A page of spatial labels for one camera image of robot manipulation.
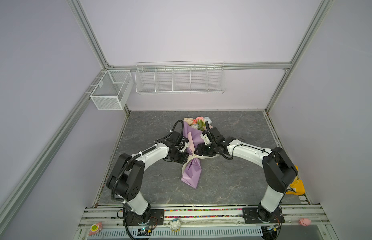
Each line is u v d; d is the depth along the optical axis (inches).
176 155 29.9
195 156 34.4
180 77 39.3
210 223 28.9
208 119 42.7
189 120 42.6
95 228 26.4
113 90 40.1
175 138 29.3
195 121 42.7
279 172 18.6
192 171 32.8
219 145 26.7
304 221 27.9
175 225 26.3
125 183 17.9
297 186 30.6
